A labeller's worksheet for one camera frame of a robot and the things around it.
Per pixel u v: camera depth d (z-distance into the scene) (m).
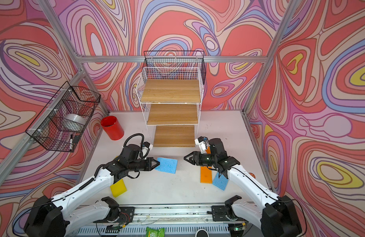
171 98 0.70
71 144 0.72
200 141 0.73
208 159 0.67
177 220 0.72
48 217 0.39
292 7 0.69
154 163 0.77
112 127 0.96
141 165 0.68
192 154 0.71
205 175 0.85
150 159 0.70
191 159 0.78
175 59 0.88
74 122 0.70
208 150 0.70
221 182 0.83
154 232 0.68
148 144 0.75
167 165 0.78
